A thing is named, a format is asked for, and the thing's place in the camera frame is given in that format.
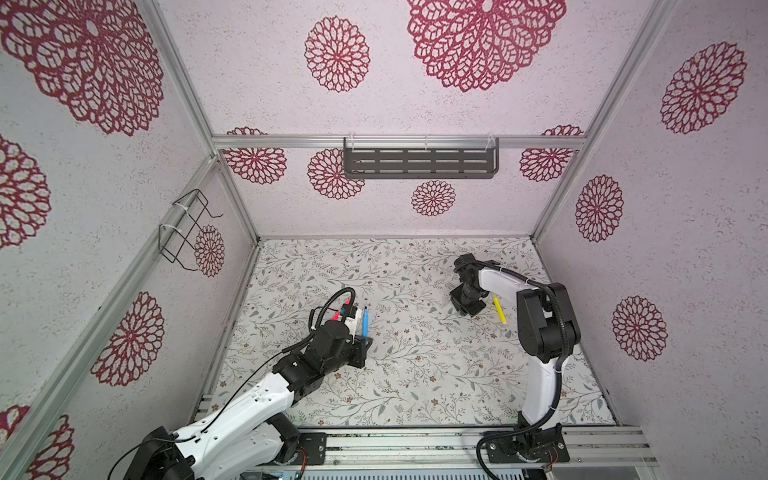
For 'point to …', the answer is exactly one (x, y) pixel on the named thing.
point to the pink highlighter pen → (337, 316)
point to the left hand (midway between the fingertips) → (368, 344)
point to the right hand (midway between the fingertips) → (456, 304)
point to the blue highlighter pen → (365, 323)
